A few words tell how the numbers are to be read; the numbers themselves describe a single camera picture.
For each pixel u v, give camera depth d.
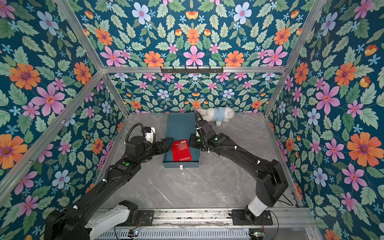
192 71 0.93
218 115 1.08
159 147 0.68
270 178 0.43
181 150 0.82
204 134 0.61
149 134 0.70
